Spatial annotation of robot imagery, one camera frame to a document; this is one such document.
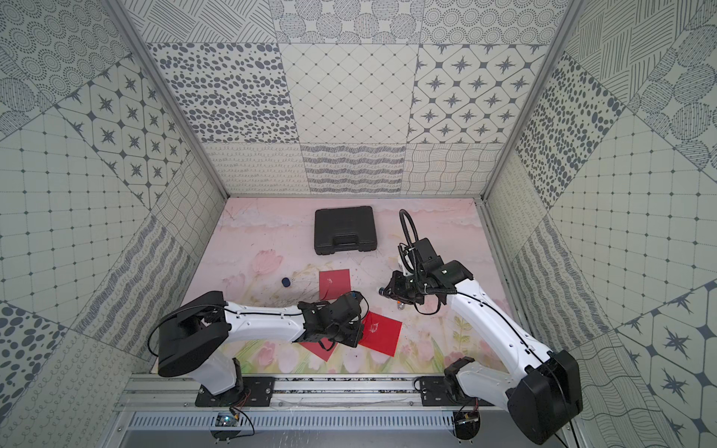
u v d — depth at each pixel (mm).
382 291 781
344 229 1041
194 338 437
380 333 850
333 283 954
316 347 673
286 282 946
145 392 765
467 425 707
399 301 712
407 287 664
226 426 716
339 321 671
